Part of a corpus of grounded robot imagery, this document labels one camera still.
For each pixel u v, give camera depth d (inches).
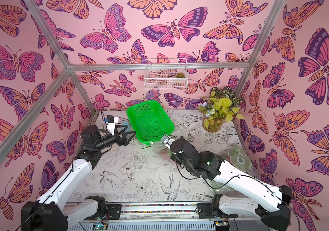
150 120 45.0
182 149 17.9
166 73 37.5
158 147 30.0
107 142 26.0
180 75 36.7
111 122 25.9
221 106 35.0
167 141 22.1
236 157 32.0
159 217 28.7
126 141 26.6
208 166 17.4
